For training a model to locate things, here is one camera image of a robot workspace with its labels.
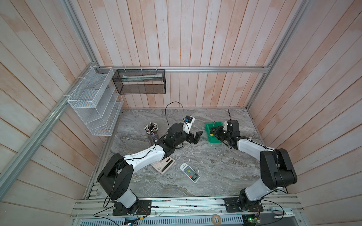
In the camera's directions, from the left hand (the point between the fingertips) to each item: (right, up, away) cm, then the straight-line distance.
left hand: (196, 130), depth 81 cm
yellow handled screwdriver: (+13, -1, +12) cm, 17 cm away
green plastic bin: (+12, -7, +12) cm, 19 cm away
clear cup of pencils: (-27, -1, +3) cm, 27 cm away
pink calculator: (-20, -22, +5) cm, 30 cm away
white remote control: (-1, -28, +3) cm, 28 cm away
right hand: (+12, 0, +13) cm, 18 cm away
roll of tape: (+10, -46, -11) cm, 48 cm away
